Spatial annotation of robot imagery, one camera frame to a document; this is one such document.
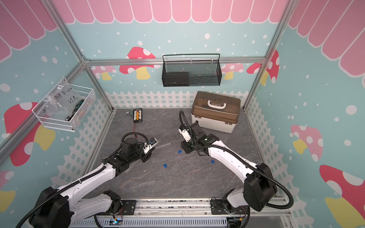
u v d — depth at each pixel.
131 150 0.65
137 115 1.14
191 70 0.96
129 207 0.75
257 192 0.41
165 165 0.89
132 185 0.82
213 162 0.91
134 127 1.09
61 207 0.40
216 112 0.91
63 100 0.71
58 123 0.65
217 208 0.74
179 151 0.94
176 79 0.90
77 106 0.74
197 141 0.61
